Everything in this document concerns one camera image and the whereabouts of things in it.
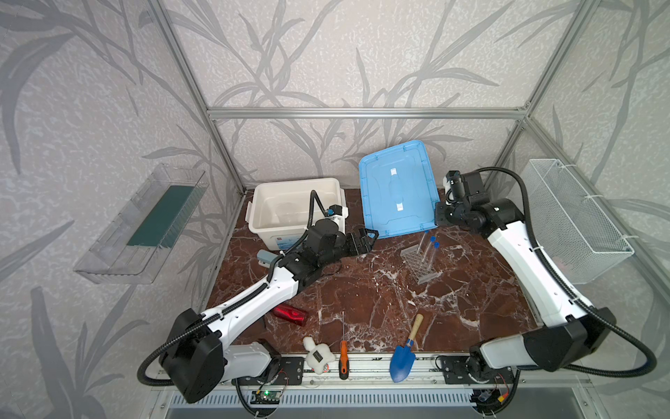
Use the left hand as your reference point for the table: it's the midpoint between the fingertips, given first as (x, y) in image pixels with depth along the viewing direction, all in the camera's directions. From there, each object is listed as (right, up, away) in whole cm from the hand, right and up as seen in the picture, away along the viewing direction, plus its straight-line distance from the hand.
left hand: (373, 230), depth 75 cm
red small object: (-24, -27, +6) cm, 37 cm away
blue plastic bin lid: (+10, +12, +11) cm, 19 cm away
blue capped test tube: (+19, -4, +16) cm, 26 cm away
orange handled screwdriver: (-8, -38, -3) cm, 39 cm away
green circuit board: (-30, -46, -4) cm, 55 cm away
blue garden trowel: (+9, -38, 0) cm, 39 cm away
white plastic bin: (-35, +5, +30) cm, 46 cm away
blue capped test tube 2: (+28, -9, +29) cm, 42 cm away
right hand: (+21, +8, +3) cm, 23 cm away
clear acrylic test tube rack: (+18, -14, +21) cm, 31 cm away
